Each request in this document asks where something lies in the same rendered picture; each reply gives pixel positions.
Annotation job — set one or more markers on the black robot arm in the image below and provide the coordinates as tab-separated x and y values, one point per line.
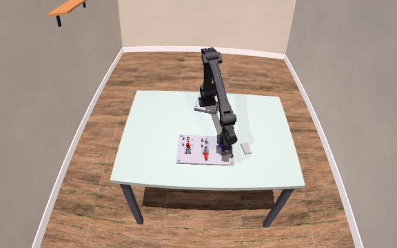
227	116

